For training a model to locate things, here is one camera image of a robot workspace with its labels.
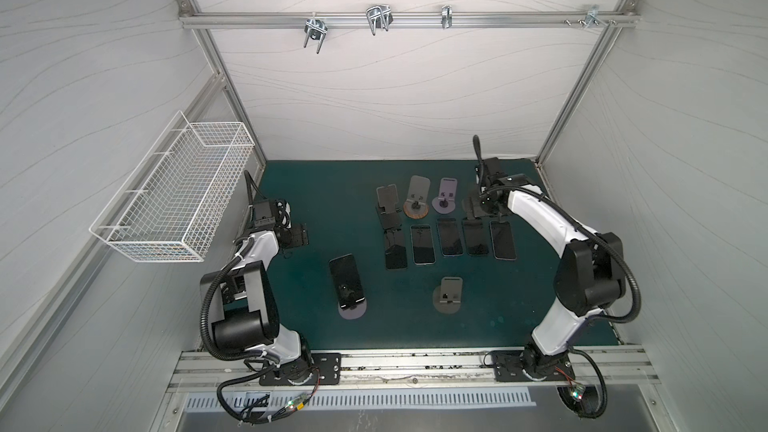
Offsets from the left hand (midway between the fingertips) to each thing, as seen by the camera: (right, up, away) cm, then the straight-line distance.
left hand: (297, 230), depth 93 cm
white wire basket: (-21, +9, -26) cm, 34 cm away
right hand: (+60, +9, -2) cm, 61 cm away
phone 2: (+50, -4, +5) cm, 50 cm away
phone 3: (+18, -11, -16) cm, 27 cm away
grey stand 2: (+45, -16, -13) cm, 50 cm away
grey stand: (+20, -22, -11) cm, 31 cm away
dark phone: (+32, -8, 0) cm, 32 cm away
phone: (+40, -5, +2) cm, 41 cm away
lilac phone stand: (+50, +9, +12) cm, 52 cm away
